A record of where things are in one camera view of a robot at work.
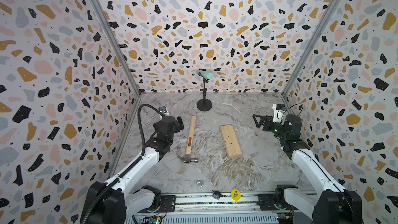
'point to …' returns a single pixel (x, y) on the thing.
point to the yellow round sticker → (236, 195)
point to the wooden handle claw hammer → (188, 157)
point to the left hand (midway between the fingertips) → (175, 118)
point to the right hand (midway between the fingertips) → (263, 116)
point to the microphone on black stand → (204, 104)
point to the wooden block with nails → (231, 144)
